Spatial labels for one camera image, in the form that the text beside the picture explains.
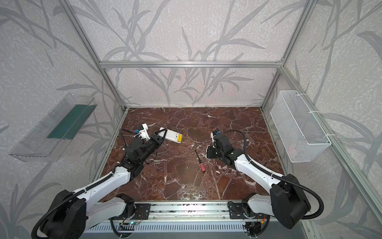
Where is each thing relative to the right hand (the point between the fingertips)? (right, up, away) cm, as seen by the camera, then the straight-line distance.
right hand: (207, 145), depth 86 cm
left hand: (-20, +12, -9) cm, 25 cm away
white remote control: (-20, +7, -7) cm, 23 cm away
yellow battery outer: (-15, +5, -6) cm, 17 cm away
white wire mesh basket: (+38, +9, -24) cm, 46 cm away
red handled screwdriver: (-3, -12, +3) cm, 13 cm away
